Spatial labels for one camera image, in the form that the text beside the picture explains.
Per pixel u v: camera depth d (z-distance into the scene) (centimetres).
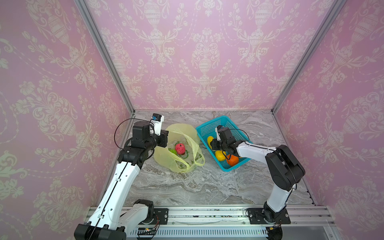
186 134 74
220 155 89
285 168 51
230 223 74
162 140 65
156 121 62
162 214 75
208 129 103
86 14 72
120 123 102
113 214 39
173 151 92
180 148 94
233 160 87
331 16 71
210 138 95
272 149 53
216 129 89
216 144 86
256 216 73
